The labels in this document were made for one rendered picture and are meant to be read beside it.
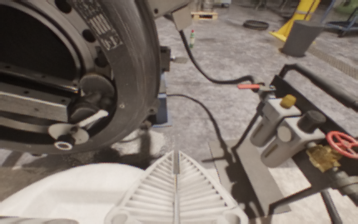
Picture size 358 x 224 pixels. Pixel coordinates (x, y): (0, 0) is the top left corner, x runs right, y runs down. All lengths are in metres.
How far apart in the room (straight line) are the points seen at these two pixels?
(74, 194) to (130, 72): 0.37
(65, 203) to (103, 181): 0.14
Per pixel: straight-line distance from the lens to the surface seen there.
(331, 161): 0.52
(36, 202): 0.54
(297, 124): 0.54
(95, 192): 0.48
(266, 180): 0.93
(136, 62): 0.34
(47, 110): 0.48
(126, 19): 0.32
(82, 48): 0.50
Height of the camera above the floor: 0.76
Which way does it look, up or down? 45 degrees down
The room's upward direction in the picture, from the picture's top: 2 degrees clockwise
